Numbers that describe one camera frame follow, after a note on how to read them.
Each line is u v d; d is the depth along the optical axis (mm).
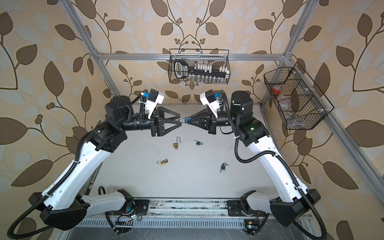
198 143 987
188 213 737
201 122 527
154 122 459
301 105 729
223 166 889
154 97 456
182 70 845
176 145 981
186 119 530
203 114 510
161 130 480
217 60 917
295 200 369
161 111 527
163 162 893
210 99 463
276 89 866
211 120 491
